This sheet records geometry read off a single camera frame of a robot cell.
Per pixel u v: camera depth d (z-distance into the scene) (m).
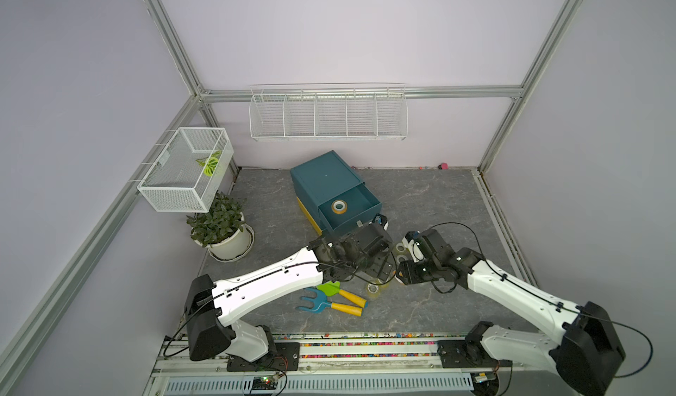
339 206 0.88
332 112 0.99
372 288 0.85
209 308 0.40
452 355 0.74
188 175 0.83
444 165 1.24
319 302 0.82
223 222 0.79
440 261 0.62
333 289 0.86
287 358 0.72
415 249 0.68
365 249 0.52
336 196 0.83
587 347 0.40
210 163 0.81
